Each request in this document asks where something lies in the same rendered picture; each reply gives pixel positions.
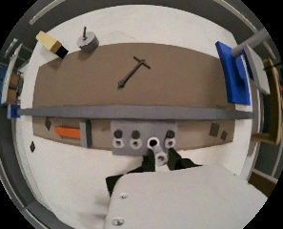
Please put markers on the long grey rectangular bar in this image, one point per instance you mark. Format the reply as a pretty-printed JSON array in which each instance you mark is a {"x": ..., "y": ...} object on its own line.
[{"x": 137, "y": 112}]

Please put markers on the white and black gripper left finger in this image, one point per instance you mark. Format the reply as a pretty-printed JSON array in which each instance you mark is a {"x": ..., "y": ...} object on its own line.
[{"x": 147, "y": 165}]

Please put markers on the grey rectangular plate with holes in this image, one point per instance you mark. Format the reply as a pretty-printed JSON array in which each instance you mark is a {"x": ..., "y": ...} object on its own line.
[{"x": 139, "y": 133}]

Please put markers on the dark grey rectangular block with slot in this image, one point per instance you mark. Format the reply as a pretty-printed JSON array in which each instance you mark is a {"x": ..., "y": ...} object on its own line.
[{"x": 32, "y": 147}]

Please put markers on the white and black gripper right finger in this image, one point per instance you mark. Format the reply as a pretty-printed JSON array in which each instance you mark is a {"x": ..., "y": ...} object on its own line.
[{"x": 176, "y": 162}]

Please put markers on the blue drill press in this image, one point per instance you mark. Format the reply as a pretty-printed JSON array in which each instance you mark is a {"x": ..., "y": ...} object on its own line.
[{"x": 234, "y": 72}]

